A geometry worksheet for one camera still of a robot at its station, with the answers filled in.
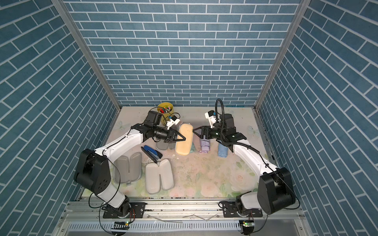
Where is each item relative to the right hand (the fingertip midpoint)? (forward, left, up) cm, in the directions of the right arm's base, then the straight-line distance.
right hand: (199, 131), depth 80 cm
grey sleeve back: (+1, +25, -20) cm, 32 cm away
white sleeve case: (-10, +7, -1) cm, 12 cm away
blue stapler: (-6, +28, -19) cm, 35 cm away
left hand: (-7, +7, 0) cm, 9 cm away
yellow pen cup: (+22, +24, -7) cm, 33 cm away
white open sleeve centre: (-17, +26, -21) cm, 38 cm away
